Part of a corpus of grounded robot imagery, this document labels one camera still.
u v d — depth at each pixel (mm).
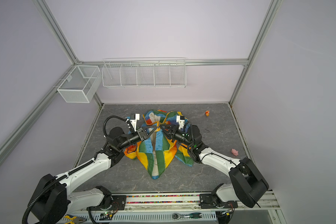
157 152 889
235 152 905
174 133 657
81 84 994
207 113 1120
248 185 422
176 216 722
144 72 992
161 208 729
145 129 681
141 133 646
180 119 736
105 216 723
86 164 505
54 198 396
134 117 679
